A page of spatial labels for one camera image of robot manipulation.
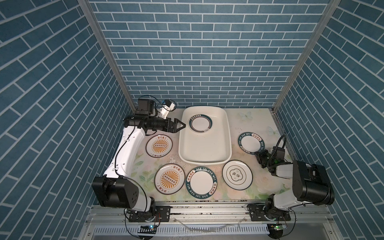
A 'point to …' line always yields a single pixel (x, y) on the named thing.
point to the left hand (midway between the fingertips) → (179, 124)
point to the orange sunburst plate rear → (158, 146)
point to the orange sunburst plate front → (169, 179)
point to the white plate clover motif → (237, 174)
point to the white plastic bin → (212, 147)
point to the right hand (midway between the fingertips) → (254, 150)
